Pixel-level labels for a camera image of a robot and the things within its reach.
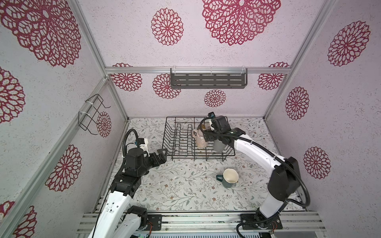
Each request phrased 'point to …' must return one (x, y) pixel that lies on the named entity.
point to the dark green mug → (229, 178)
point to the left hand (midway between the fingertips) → (160, 154)
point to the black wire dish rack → (179, 143)
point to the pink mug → (200, 142)
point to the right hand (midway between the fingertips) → (212, 127)
